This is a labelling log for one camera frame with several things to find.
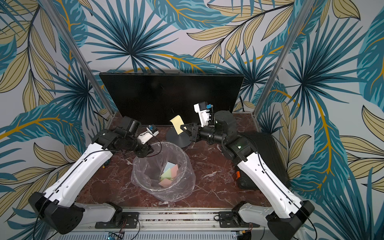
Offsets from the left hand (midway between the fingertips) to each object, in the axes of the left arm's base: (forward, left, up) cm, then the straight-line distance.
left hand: (147, 149), depth 74 cm
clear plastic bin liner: (-7, -9, -13) cm, 18 cm away
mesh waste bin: (-10, -1, -4) cm, 11 cm away
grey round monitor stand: (+21, -15, -22) cm, 34 cm away
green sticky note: (-7, -9, -14) cm, 18 cm away
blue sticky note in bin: (-4, -10, -11) cm, 15 cm away
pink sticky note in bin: (-14, -10, -7) cm, 18 cm away
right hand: (0, -17, +17) cm, 25 cm away
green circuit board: (-34, +15, -25) cm, 45 cm away
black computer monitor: (+32, +2, +4) cm, 33 cm away
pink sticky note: (-6, -13, -13) cm, 19 cm away
